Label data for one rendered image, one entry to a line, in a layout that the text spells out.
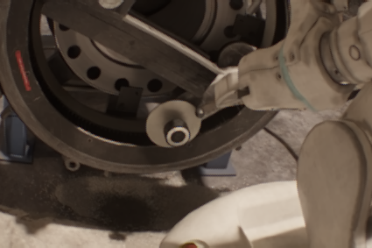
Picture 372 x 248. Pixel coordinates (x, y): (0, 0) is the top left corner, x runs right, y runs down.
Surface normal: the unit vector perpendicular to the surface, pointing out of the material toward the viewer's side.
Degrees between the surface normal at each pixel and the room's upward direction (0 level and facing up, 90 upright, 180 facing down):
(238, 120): 90
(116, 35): 90
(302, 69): 123
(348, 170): 83
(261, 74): 62
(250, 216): 70
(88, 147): 90
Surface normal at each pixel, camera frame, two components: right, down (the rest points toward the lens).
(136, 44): 0.20, 0.54
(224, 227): 0.20, -0.84
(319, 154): -0.92, 0.01
